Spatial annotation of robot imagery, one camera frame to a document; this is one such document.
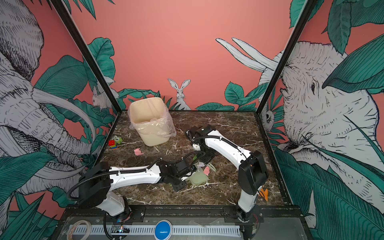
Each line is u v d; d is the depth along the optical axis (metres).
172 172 0.62
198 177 0.86
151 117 1.03
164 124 0.81
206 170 0.88
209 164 0.86
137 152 0.96
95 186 0.42
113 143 0.95
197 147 0.78
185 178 0.73
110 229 0.70
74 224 0.70
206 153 0.67
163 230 0.70
